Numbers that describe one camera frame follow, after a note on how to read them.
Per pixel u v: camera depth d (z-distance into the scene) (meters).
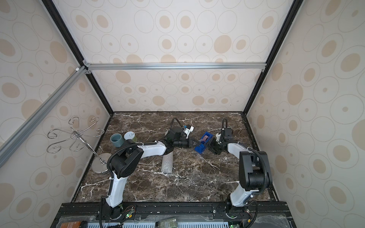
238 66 0.90
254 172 0.47
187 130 0.85
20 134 0.55
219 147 0.80
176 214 0.73
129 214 0.71
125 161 0.53
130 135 0.98
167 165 0.85
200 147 0.92
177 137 0.78
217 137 0.91
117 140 0.97
